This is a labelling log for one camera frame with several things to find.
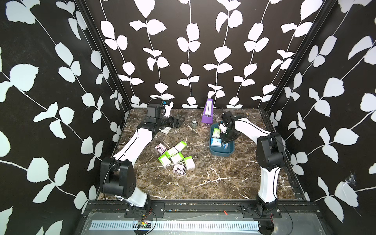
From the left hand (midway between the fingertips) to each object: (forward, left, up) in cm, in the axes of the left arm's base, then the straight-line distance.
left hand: (179, 115), depth 84 cm
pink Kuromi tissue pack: (-9, +13, -22) cm, 27 cm away
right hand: (-5, -30, -19) cm, 36 cm away
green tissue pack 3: (-16, +2, -22) cm, 27 cm away
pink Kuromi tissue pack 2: (-23, +1, -22) cm, 32 cm away
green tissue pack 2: (-17, +10, -23) cm, 30 cm away
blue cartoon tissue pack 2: (-10, -30, -21) cm, 38 cm away
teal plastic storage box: (-12, -26, -23) cm, 37 cm away
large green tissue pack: (-7, 0, -23) cm, 24 cm away
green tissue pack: (-12, +6, -22) cm, 26 cm away
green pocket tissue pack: (+1, -25, -20) cm, 32 cm away
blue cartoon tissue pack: (-6, -24, -22) cm, 33 cm away
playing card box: (+6, +11, -22) cm, 25 cm away
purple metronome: (+15, -20, -18) cm, 31 cm away
